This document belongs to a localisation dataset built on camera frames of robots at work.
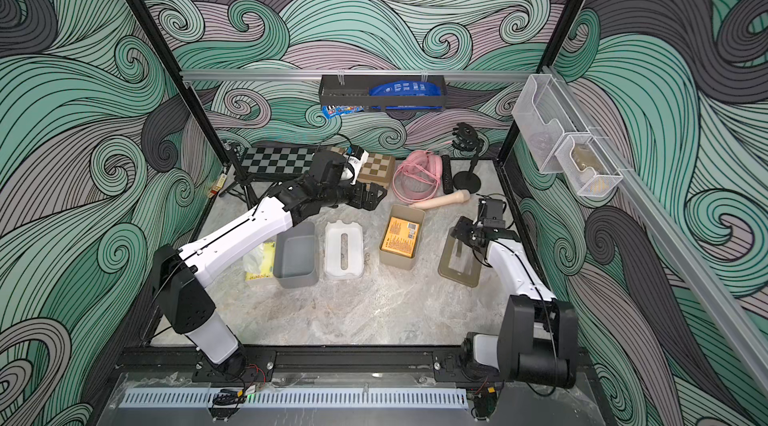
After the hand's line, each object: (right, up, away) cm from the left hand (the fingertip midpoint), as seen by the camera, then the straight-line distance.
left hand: (373, 183), depth 77 cm
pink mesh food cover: (+17, +2, +37) cm, 40 cm away
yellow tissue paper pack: (-33, -23, +7) cm, 41 cm away
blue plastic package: (+10, +30, +14) cm, 34 cm away
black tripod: (-41, -1, +21) cm, 46 cm away
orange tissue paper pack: (+8, -17, +13) cm, 22 cm away
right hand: (+29, -15, +11) cm, 35 cm away
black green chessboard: (-39, +9, +41) cm, 57 cm away
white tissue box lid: (-14, -16, +20) cm, 29 cm away
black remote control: (+28, +1, +34) cm, 44 cm away
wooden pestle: (+31, -5, +27) cm, 41 cm away
